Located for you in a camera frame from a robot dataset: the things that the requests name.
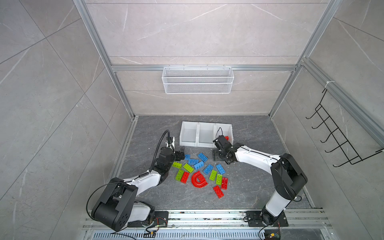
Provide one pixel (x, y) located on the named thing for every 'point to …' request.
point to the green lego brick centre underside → (213, 175)
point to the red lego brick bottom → (218, 191)
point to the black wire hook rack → (337, 135)
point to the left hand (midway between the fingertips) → (177, 143)
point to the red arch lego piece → (198, 180)
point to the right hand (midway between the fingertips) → (218, 154)
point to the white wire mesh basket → (198, 80)
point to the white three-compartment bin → (202, 134)
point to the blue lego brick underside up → (208, 169)
